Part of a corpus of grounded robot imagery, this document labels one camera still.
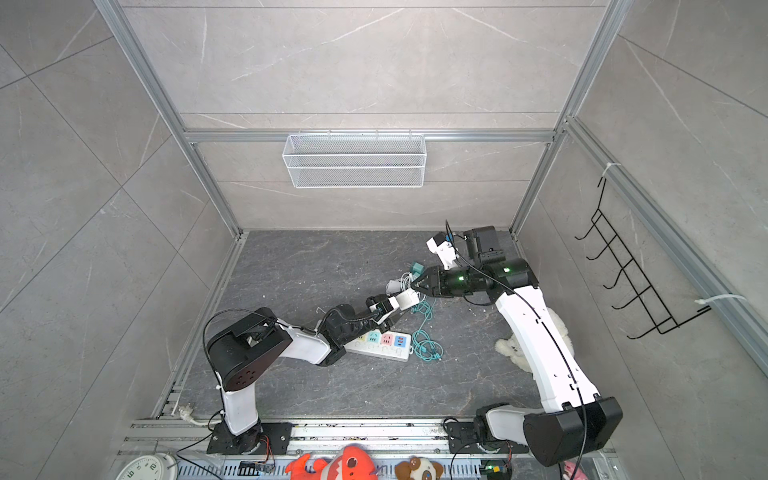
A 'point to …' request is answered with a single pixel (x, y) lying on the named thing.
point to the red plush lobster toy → (348, 463)
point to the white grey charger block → (393, 286)
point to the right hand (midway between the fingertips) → (417, 283)
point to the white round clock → (158, 466)
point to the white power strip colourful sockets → (393, 345)
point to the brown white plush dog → (418, 469)
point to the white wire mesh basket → (354, 161)
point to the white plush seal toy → (510, 348)
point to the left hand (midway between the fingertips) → (404, 293)
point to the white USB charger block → (408, 298)
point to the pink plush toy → (569, 469)
